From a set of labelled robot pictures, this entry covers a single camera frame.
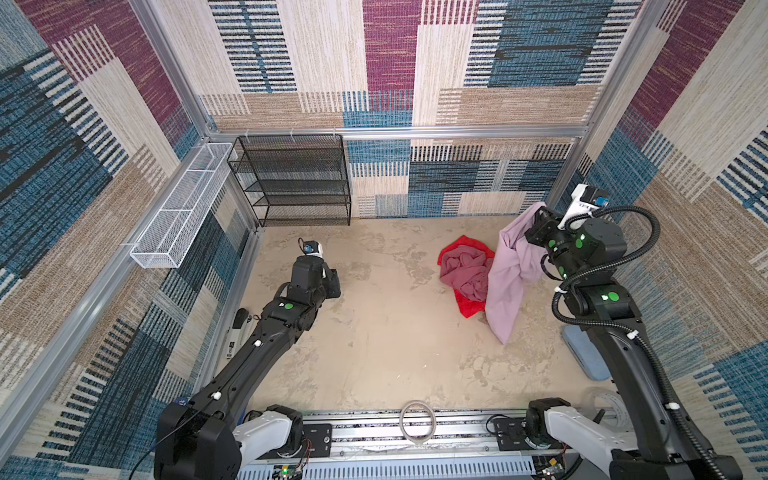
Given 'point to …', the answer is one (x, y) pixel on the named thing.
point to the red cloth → (468, 306)
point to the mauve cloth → (466, 267)
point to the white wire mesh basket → (184, 206)
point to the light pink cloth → (518, 261)
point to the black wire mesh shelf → (295, 180)
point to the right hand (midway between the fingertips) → (535, 211)
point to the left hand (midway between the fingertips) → (331, 268)
